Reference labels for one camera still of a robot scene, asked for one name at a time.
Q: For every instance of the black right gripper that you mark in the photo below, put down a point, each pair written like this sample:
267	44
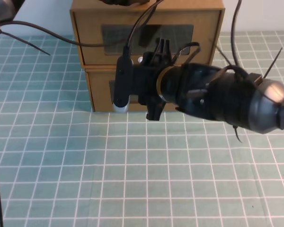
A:
156	60

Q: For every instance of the brown shoebox drawer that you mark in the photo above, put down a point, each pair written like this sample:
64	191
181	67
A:
112	28

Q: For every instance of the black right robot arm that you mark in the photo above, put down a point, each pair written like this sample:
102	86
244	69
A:
228	94

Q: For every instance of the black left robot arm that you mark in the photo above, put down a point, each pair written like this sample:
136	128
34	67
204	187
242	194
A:
9	9

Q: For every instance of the lower brown cardboard shoebox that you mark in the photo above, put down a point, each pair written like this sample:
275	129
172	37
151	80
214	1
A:
101	93

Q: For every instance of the upper brown shoebox shell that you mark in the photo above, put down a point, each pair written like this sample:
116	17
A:
177	5

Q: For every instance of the cyan checkered tablecloth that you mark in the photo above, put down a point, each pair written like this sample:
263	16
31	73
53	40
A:
62	165

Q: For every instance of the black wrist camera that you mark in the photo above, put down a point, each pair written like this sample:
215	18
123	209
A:
123	81

